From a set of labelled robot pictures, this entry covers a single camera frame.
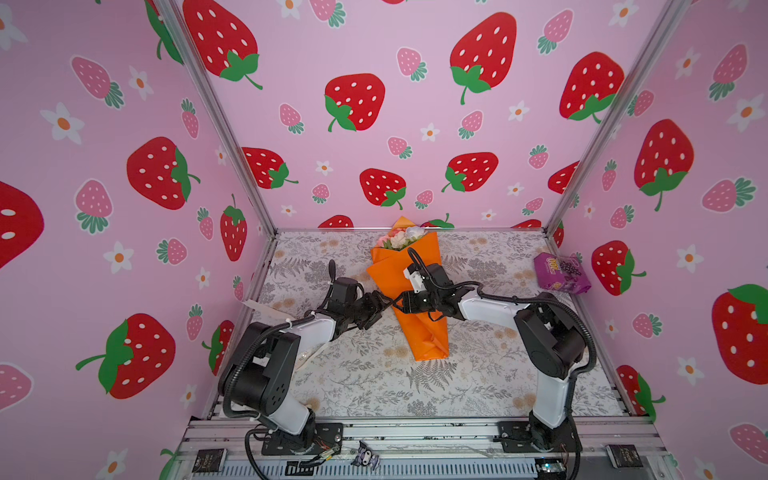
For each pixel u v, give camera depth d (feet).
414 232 3.54
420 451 2.40
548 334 1.66
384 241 3.70
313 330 1.98
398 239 3.63
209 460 2.29
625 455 2.30
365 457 2.28
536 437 2.13
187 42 2.36
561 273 3.31
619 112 2.82
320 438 2.40
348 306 2.41
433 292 2.45
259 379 1.49
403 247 3.60
